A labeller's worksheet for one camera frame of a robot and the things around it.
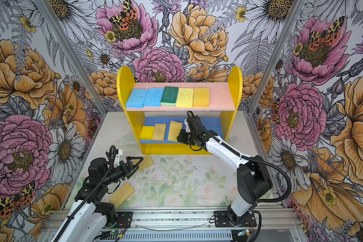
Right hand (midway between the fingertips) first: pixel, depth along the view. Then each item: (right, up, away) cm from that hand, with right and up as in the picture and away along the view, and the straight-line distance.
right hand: (177, 141), depth 84 cm
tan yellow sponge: (-2, +6, +2) cm, 7 cm away
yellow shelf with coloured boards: (-21, +20, +42) cm, 51 cm away
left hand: (-17, -12, -8) cm, 22 cm away
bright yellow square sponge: (-18, +5, +4) cm, 19 cm away
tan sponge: (-11, +5, +5) cm, 13 cm away
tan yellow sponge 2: (-28, -26, -6) cm, 39 cm away
